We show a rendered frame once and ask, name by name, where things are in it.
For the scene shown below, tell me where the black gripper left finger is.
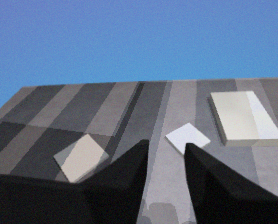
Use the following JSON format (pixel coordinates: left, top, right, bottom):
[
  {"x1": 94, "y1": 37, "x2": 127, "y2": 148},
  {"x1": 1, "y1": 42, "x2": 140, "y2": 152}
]
[{"x1": 0, "y1": 139, "x2": 149, "y2": 224}]

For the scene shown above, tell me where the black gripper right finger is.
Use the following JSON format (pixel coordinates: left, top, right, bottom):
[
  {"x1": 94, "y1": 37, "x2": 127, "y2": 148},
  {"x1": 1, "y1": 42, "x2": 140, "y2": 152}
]
[{"x1": 184, "y1": 143, "x2": 278, "y2": 224}]

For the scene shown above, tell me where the beige flat square slab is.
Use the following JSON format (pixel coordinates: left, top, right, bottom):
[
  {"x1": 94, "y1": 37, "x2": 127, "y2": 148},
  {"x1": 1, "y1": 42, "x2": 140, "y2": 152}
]
[{"x1": 54, "y1": 134, "x2": 109, "y2": 183}]

